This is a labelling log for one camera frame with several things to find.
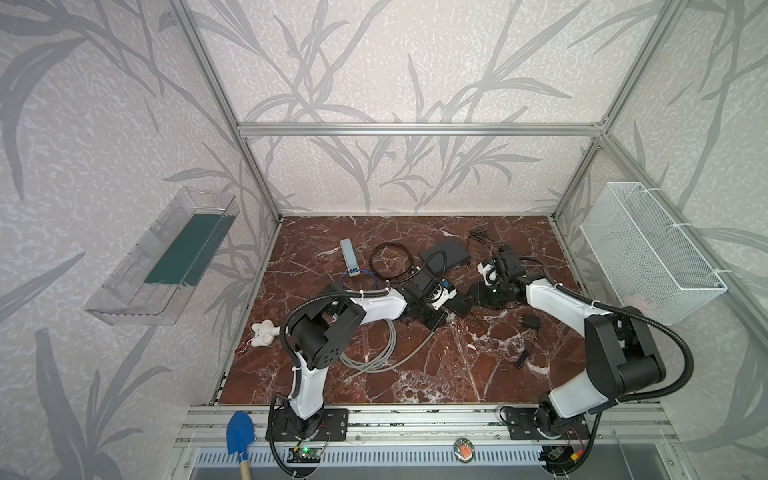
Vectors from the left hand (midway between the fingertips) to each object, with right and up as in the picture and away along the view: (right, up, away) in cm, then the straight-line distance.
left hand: (448, 314), depth 90 cm
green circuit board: (-38, -29, -19) cm, 52 cm away
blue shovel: (-54, -25, -18) cm, 62 cm away
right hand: (+7, +7, +2) cm, 10 cm away
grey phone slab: (-32, +17, +12) cm, 38 cm away
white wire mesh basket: (+39, +16, -28) cm, 51 cm away
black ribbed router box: (+4, +4, -2) cm, 6 cm away
